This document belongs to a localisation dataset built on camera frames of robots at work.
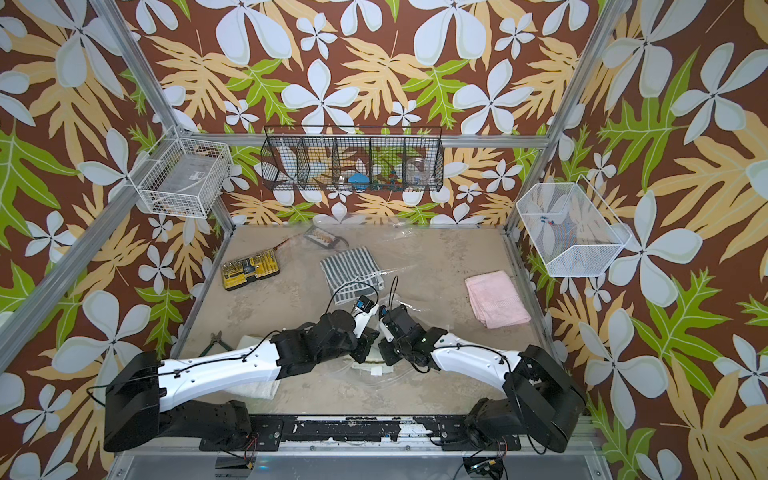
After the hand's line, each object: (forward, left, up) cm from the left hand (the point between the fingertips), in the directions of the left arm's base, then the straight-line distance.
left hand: (381, 332), depth 76 cm
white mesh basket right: (+27, -54, +11) cm, 61 cm away
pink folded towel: (+17, -37, -12) cm, 43 cm away
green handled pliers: (+4, +52, -15) cm, 54 cm away
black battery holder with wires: (+45, +23, -14) cm, 52 cm away
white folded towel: (-11, +32, -12) cm, 35 cm away
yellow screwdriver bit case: (+29, +45, -12) cm, 55 cm away
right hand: (+1, 0, -12) cm, 12 cm away
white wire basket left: (+40, +60, +19) cm, 74 cm away
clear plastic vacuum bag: (+32, -15, -16) cm, 39 cm away
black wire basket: (+54, +10, +16) cm, 57 cm away
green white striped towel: (+26, +10, -12) cm, 31 cm away
